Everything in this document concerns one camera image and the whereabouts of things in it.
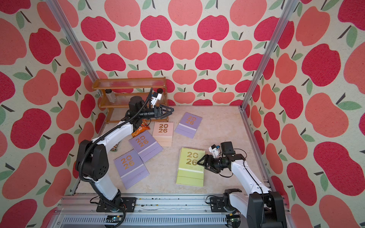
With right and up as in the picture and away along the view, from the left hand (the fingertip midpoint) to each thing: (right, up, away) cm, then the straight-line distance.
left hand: (172, 115), depth 75 cm
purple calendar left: (-21, -20, +21) cm, 36 cm away
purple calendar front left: (-27, -32, +11) cm, 43 cm away
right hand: (+17, -31, +6) cm, 36 cm away
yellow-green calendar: (+9, -32, +5) cm, 34 cm away
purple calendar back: (+10, -6, +33) cm, 35 cm away
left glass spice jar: (-45, +15, +23) cm, 53 cm away
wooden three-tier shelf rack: (-48, +19, +36) cm, 63 cm away
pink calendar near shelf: (-9, -12, +29) cm, 33 cm away
